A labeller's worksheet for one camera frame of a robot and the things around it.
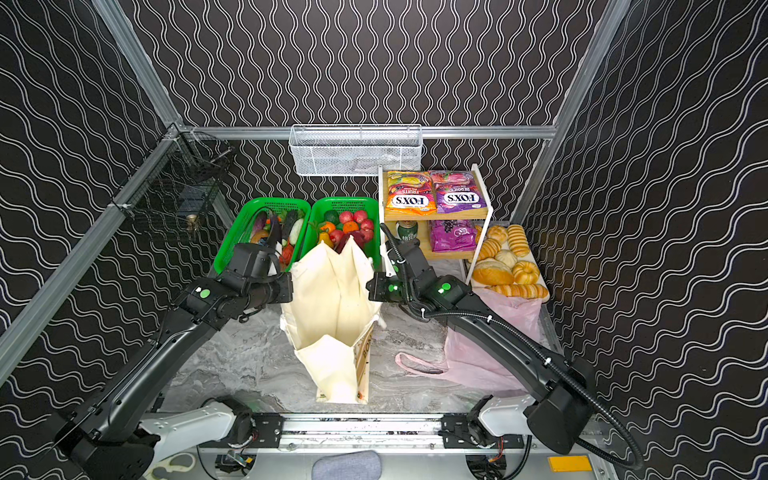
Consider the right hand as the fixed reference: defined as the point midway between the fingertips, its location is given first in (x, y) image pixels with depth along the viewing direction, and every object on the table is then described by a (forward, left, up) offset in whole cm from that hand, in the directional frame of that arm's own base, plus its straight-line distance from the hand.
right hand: (366, 285), depth 74 cm
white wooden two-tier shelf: (+16, -30, +8) cm, 35 cm away
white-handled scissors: (-35, +43, -22) cm, 60 cm away
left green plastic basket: (+35, +49, -14) cm, 62 cm away
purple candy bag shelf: (+21, -24, -4) cm, 32 cm away
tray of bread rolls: (+23, -46, -21) cm, 56 cm away
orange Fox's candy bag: (+21, -11, +12) cm, 27 cm away
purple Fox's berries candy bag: (+22, -23, +12) cm, 34 cm away
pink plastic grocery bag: (-11, -27, -21) cm, 36 cm away
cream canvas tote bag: (+1, +13, -21) cm, 25 cm away
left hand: (-1, +17, +2) cm, 17 cm away
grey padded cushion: (-35, +1, -21) cm, 41 cm away
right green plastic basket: (+45, +22, -13) cm, 51 cm away
